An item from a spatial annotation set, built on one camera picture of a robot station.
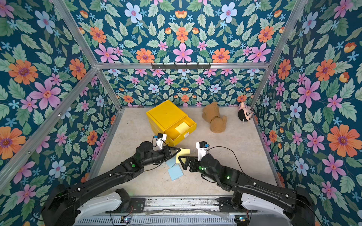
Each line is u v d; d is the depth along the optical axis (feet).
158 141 2.32
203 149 2.12
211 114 3.32
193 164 2.02
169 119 2.77
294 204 1.37
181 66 3.03
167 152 2.18
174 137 2.52
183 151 2.41
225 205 2.32
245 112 3.41
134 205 2.40
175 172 2.83
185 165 2.02
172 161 2.30
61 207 1.29
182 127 2.85
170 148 2.34
